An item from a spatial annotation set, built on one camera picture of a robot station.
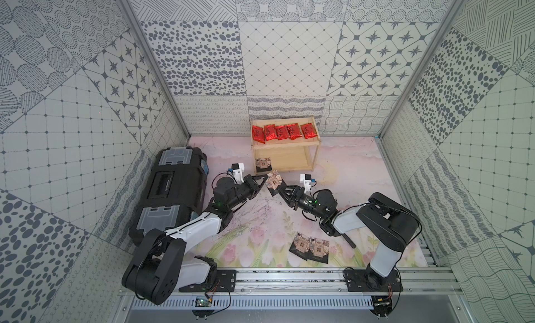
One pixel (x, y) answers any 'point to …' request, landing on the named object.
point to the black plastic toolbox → (173, 193)
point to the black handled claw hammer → (349, 241)
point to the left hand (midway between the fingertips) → (268, 173)
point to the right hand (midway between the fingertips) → (277, 190)
